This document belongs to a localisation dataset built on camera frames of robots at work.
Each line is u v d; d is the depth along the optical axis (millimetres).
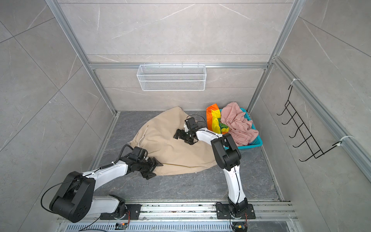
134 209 735
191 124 818
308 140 630
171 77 1002
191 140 898
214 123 1009
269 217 731
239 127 968
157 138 1009
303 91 647
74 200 417
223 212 729
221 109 1062
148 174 799
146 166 762
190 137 770
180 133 903
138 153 717
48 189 408
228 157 552
